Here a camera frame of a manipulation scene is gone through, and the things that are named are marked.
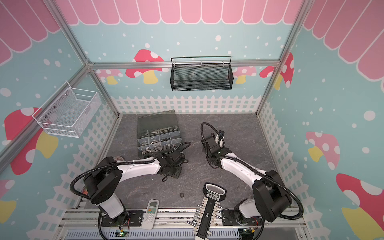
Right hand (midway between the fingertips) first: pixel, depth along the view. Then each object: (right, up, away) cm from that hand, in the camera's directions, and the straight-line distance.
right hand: (212, 146), depth 88 cm
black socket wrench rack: (-3, -32, -13) cm, 35 cm away
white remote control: (-33, -33, -14) cm, 48 cm away
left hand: (-22, -17, +1) cm, 28 cm away
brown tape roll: (-59, -8, +6) cm, 60 cm away
